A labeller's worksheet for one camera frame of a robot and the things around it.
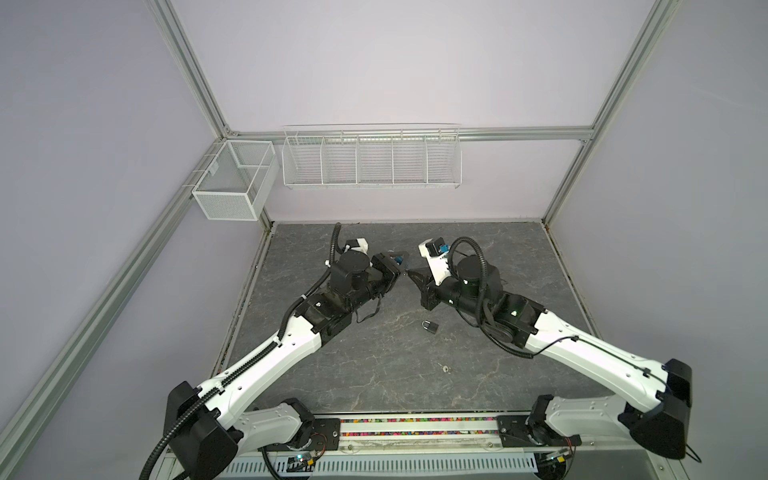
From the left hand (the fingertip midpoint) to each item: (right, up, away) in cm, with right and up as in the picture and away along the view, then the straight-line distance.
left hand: (411, 262), depth 69 cm
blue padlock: (-3, +1, 0) cm, 3 cm away
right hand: (0, -3, -1) cm, 3 cm away
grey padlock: (+7, -21, +22) cm, 31 cm away
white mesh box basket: (-58, +26, +32) cm, 71 cm away
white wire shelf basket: (-12, +35, +30) cm, 47 cm away
